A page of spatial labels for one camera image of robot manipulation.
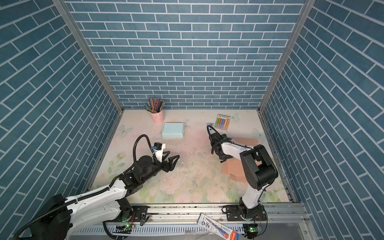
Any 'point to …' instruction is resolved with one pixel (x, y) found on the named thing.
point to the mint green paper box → (173, 130)
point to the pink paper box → (233, 167)
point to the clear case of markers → (222, 122)
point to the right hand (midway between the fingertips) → (229, 152)
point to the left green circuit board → (122, 229)
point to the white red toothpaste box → (217, 227)
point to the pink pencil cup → (158, 117)
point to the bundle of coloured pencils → (154, 105)
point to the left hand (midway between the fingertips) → (175, 155)
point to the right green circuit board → (251, 229)
